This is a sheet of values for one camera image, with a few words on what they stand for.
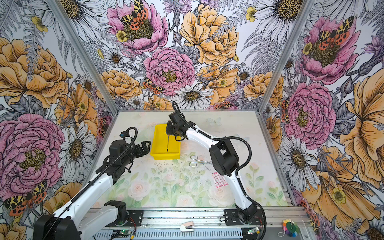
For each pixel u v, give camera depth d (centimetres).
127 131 70
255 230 71
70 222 41
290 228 70
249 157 52
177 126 75
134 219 73
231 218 74
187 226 71
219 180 87
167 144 94
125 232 71
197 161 95
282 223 73
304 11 73
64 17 75
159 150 104
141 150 75
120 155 57
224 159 57
